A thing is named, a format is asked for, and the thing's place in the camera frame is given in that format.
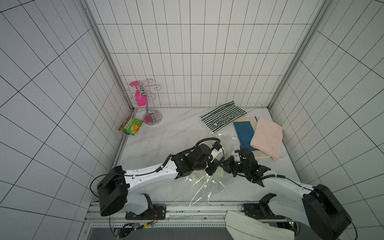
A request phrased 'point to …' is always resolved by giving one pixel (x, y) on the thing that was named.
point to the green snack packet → (131, 126)
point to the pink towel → (268, 137)
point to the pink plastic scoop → (141, 100)
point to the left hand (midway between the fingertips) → (215, 165)
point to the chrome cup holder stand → (151, 117)
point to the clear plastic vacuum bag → (202, 185)
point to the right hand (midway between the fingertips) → (216, 160)
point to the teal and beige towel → (244, 127)
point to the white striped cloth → (243, 226)
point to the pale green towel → (219, 172)
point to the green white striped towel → (222, 115)
